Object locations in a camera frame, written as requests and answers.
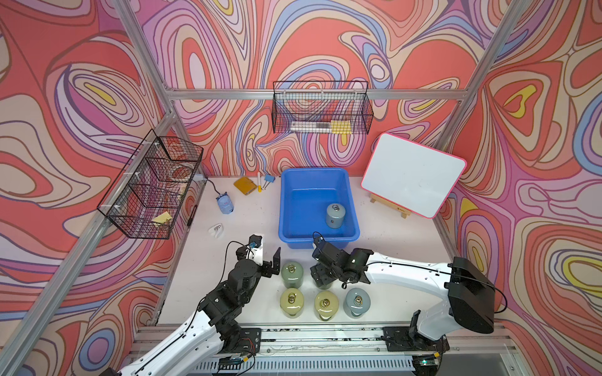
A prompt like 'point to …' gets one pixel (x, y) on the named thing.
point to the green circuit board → (230, 363)
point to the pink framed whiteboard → (415, 176)
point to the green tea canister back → (324, 287)
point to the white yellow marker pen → (259, 187)
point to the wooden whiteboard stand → (374, 198)
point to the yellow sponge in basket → (163, 218)
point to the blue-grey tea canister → (357, 302)
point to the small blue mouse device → (225, 204)
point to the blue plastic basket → (305, 193)
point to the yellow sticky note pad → (245, 185)
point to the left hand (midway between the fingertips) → (269, 247)
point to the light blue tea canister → (335, 215)
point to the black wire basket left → (152, 183)
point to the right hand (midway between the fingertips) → (325, 275)
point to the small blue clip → (270, 178)
